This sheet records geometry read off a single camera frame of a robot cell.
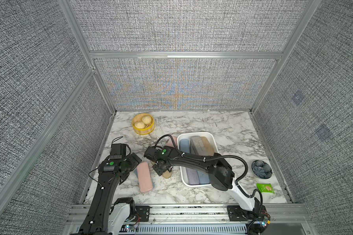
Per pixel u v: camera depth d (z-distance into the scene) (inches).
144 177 31.8
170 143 38.4
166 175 32.2
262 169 34.0
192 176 32.2
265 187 32.0
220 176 21.1
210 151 36.1
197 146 35.6
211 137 37.9
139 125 40.7
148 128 40.7
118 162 21.0
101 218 16.1
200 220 28.7
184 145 38.1
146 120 41.8
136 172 32.3
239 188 22.6
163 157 24.1
